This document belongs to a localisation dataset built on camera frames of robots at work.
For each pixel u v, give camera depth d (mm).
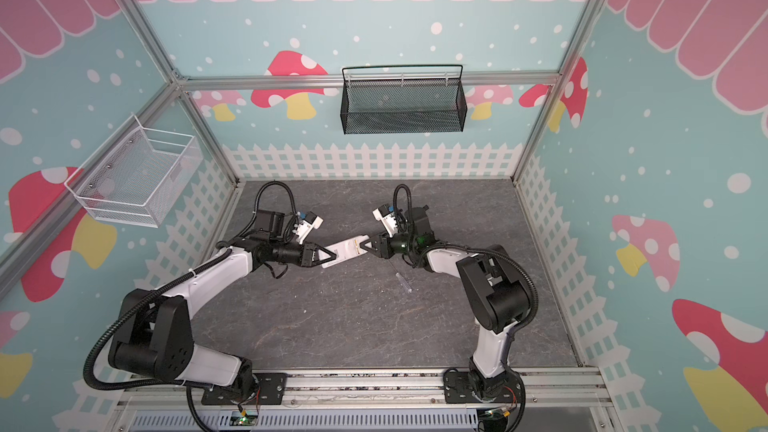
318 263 792
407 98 935
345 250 842
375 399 740
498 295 500
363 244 852
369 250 851
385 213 812
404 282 918
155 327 435
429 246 743
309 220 782
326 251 803
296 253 746
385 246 798
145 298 437
